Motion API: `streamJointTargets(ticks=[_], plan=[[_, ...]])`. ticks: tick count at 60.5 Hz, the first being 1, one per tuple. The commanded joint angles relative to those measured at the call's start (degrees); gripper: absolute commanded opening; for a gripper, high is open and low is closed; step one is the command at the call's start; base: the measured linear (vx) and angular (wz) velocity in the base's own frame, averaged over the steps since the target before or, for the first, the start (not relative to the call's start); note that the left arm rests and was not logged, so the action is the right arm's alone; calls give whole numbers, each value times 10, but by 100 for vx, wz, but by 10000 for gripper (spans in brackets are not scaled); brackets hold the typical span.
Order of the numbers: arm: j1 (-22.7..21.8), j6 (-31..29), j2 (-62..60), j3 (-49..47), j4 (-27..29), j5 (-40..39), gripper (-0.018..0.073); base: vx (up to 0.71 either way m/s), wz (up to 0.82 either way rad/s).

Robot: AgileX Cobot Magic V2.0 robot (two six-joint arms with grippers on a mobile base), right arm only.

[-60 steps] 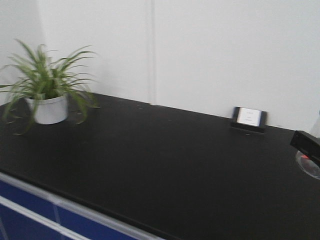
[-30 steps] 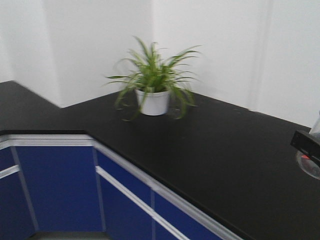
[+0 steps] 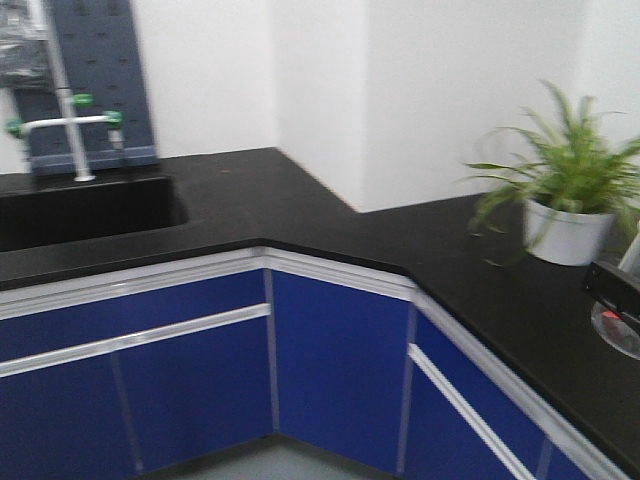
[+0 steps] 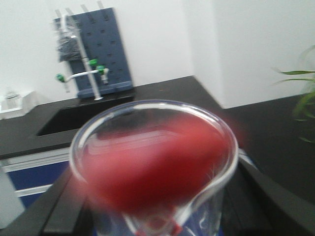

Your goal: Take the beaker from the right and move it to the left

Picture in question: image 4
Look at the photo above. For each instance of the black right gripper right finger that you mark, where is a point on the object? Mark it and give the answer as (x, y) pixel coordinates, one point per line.
(265, 209)

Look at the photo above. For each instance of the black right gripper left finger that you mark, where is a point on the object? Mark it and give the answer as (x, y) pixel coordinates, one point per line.
(49, 216)

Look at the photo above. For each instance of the black lab sink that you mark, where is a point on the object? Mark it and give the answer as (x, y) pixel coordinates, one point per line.
(64, 120)

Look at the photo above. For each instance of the clear plastic bag of pegs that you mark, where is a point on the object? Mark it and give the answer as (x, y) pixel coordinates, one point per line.
(66, 46)

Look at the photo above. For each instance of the white faucet with green knobs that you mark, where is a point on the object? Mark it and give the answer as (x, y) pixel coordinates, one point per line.
(85, 54)

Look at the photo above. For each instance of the green potted plant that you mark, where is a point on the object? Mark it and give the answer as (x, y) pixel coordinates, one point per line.
(305, 100)

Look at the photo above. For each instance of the small glass vessel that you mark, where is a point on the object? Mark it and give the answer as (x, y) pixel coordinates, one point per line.
(11, 98)

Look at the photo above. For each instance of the lab bench with blue cabinets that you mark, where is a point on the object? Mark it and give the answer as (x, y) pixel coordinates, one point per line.
(37, 177)

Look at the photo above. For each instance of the blue pegboard drying rack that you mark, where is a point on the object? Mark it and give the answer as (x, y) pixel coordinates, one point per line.
(110, 49)

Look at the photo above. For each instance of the white plastic bin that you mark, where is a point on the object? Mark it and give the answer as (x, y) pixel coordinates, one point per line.
(24, 103)

